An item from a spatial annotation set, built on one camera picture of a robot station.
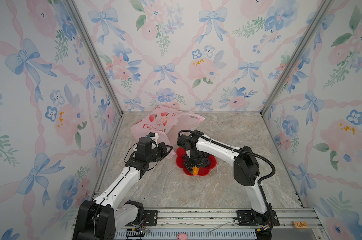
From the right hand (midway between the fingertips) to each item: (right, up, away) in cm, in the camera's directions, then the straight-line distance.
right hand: (195, 168), depth 84 cm
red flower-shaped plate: (-8, +8, +8) cm, 14 cm away
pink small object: (-7, -27, -16) cm, 32 cm away
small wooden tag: (+50, -24, -13) cm, 57 cm away
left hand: (-12, +14, -4) cm, 18 cm away
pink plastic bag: (-18, +27, +12) cm, 34 cm away
